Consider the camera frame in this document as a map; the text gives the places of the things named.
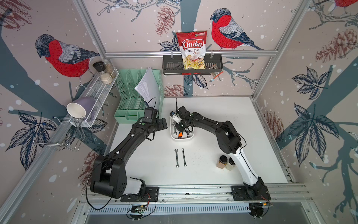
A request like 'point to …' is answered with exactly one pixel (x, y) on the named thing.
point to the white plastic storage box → (186, 134)
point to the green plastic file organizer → (131, 104)
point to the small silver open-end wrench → (185, 164)
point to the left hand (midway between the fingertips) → (162, 120)
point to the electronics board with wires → (138, 212)
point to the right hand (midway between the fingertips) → (177, 125)
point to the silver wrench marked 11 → (176, 157)
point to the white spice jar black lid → (230, 164)
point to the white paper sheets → (148, 87)
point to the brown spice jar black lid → (223, 162)
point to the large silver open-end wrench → (175, 131)
